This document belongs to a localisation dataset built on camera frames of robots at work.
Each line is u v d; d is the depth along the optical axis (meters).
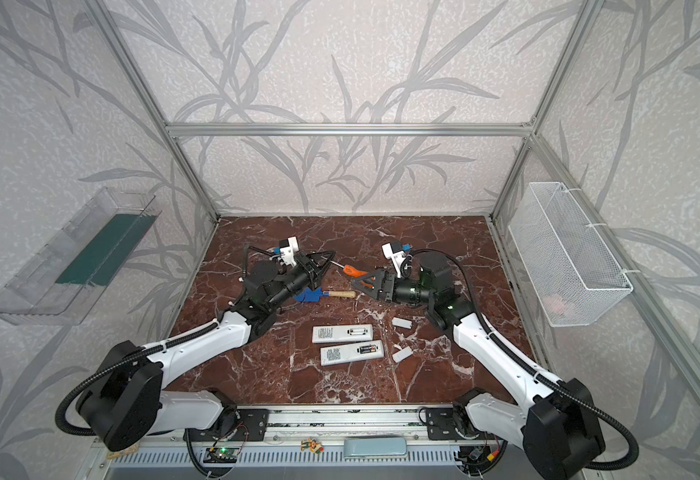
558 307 0.72
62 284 0.63
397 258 0.69
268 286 0.63
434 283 0.59
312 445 0.71
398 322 0.92
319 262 0.73
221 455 0.71
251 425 0.74
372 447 0.67
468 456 0.77
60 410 0.39
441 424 0.73
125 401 0.41
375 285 0.63
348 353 0.85
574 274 0.61
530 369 0.44
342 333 0.88
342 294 0.96
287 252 0.74
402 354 0.85
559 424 0.39
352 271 0.72
